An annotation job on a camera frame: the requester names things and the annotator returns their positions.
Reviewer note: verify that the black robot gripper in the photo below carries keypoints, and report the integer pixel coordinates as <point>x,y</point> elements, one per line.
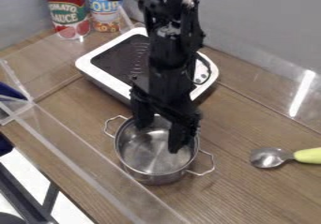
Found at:
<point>164,92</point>

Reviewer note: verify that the silver steel pot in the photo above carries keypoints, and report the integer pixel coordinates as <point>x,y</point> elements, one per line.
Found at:
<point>142,151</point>

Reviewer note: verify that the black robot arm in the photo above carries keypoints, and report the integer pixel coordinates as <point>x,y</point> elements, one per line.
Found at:
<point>174,31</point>

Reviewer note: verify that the white and black induction stove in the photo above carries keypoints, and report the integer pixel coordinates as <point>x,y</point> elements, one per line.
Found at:
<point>110,65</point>

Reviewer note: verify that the clear acrylic barrier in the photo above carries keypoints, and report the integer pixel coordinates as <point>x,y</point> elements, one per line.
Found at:
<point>58,132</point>

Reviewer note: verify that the dark blue object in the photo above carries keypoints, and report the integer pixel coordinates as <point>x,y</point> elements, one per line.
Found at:
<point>7,91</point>

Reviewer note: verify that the alphabet soup can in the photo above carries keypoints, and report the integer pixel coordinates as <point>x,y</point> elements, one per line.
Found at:
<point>106,15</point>

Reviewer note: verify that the tomato sauce can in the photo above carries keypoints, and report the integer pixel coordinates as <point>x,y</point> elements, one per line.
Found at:
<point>70,18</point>

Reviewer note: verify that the spoon with yellow handle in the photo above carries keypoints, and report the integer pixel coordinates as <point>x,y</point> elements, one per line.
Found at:
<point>272,157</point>

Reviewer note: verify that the black table leg frame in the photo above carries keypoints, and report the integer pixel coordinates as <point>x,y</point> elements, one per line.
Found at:
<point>34,212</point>

